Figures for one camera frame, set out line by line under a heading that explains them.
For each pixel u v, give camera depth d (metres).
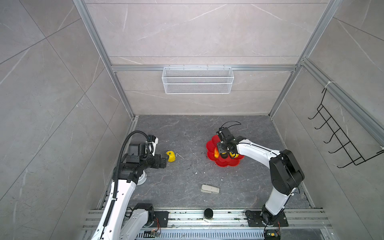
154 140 0.65
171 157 0.91
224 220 0.75
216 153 0.94
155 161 0.64
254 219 0.73
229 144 0.69
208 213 0.67
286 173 0.48
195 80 1.01
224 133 0.73
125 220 0.44
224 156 0.93
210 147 0.98
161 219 0.73
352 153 0.62
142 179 0.84
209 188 0.80
